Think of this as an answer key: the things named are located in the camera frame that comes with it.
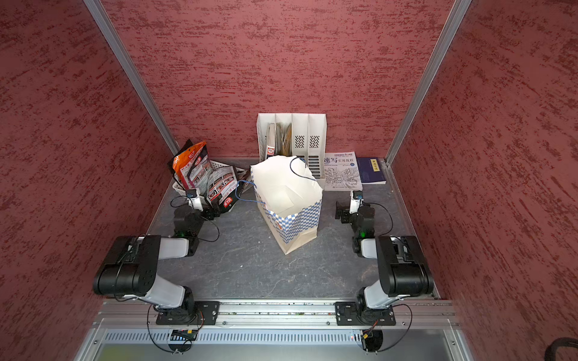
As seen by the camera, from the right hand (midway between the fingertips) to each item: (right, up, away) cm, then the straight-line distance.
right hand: (347, 203), depth 94 cm
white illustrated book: (+2, +14, +20) cm, 25 cm away
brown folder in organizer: (-27, +28, +3) cm, 39 cm away
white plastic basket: (-75, +6, +6) cm, 75 cm away
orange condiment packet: (-67, +18, -6) cm, 70 cm away
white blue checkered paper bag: (-26, +2, +9) cm, 27 cm away
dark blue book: (+18, +15, +23) cm, 33 cm away
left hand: (-60, +1, -1) cm, 60 cm away
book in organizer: (-33, +29, +3) cm, 44 cm away
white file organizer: (-15, +32, +21) cm, 41 cm away
